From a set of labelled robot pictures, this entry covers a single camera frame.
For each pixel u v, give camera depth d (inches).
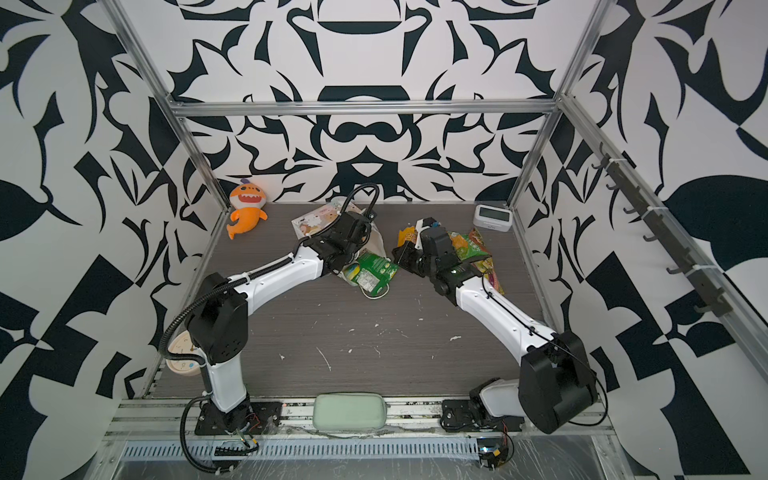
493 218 44.0
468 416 29.2
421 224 30.4
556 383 16.4
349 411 28.8
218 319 18.8
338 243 27.1
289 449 28.0
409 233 41.3
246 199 43.6
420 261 27.5
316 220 38.7
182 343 33.2
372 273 38.1
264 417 29.2
